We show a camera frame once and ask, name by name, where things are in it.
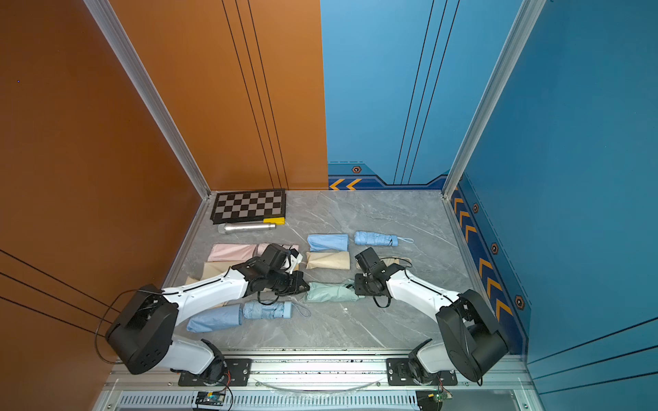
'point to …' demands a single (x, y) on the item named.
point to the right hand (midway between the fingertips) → (360, 287)
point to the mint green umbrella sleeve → (324, 292)
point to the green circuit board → (212, 398)
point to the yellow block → (278, 221)
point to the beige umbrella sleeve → (327, 260)
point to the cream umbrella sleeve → (216, 268)
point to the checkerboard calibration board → (248, 205)
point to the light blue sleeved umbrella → (256, 310)
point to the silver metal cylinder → (236, 227)
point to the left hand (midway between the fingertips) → (312, 285)
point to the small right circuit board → (439, 396)
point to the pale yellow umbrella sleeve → (189, 280)
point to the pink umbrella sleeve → (231, 252)
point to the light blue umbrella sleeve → (216, 318)
